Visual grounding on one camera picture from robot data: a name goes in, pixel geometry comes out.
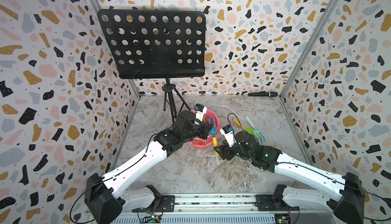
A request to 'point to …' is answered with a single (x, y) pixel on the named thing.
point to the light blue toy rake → (260, 136)
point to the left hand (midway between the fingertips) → (214, 125)
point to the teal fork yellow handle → (213, 132)
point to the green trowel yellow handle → (250, 131)
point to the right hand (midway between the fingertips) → (218, 145)
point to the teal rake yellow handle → (211, 121)
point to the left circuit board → (150, 219)
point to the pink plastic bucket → (210, 117)
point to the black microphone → (263, 93)
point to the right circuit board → (281, 218)
